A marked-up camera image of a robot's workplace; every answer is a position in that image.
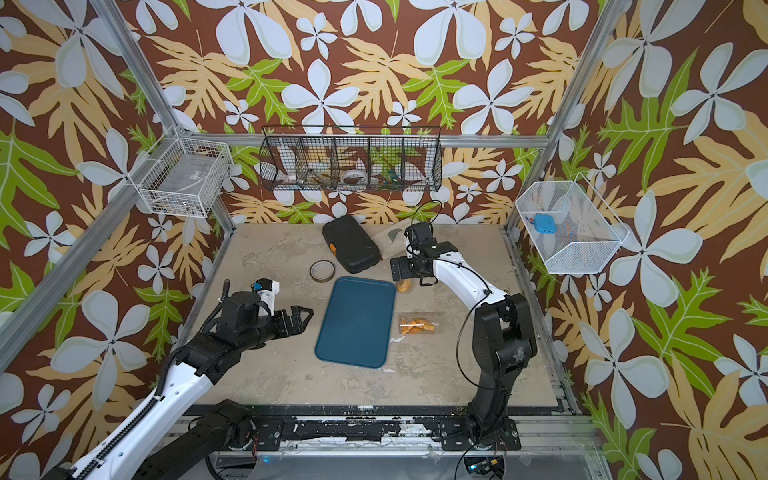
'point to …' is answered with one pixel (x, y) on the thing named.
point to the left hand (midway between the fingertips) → (303, 311)
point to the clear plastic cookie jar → (405, 285)
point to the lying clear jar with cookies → (417, 324)
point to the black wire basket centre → (348, 158)
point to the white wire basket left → (183, 176)
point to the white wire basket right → (587, 232)
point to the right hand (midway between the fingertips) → (406, 267)
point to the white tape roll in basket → (354, 176)
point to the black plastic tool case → (354, 250)
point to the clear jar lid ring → (322, 271)
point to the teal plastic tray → (357, 322)
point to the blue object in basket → (545, 223)
